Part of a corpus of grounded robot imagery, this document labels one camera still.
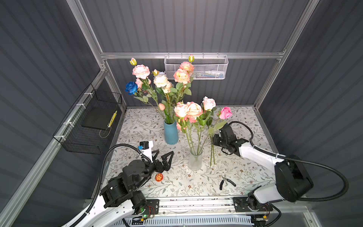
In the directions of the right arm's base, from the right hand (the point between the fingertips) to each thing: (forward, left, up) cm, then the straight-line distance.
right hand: (215, 138), depth 90 cm
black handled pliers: (-22, -4, -8) cm, 24 cm away
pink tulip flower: (+9, +32, +21) cm, 39 cm away
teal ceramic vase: (+3, +29, +2) cm, 29 cm away
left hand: (-19, +27, +18) cm, 38 cm away
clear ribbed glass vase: (-14, +13, +1) cm, 20 cm away
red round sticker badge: (-22, +35, -8) cm, 42 cm away
